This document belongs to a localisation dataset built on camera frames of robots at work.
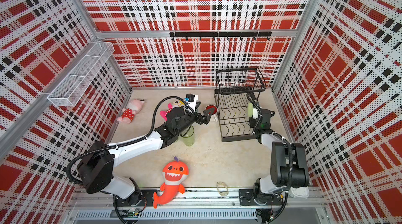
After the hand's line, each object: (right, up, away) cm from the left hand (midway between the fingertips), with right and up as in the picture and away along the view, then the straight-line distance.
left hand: (209, 105), depth 77 cm
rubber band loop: (+7, -42, -4) cm, 43 cm away
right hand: (+30, -6, +17) cm, 35 cm away
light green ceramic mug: (+25, -3, +17) cm, 31 cm away
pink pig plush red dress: (-51, -2, +24) cm, 56 cm away
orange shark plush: (-16, -32, -4) cm, 36 cm away
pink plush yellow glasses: (-22, +1, +25) cm, 33 cm away
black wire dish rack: (+18, +14, +42) cm, 48 cm away
